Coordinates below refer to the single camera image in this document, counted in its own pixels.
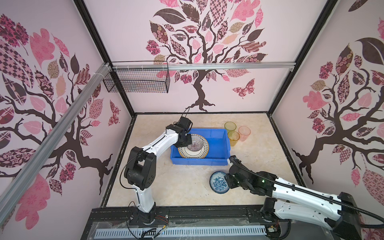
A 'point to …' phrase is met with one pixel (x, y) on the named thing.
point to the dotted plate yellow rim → (185, 152)
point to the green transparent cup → (230, 126)
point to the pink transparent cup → (244, 131)
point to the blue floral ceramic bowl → (218, 183)
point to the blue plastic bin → (219, 151)
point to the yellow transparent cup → (234, 136)
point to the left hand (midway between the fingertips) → (187, 144)
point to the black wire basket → (138, 77)
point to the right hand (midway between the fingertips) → (225, 176)
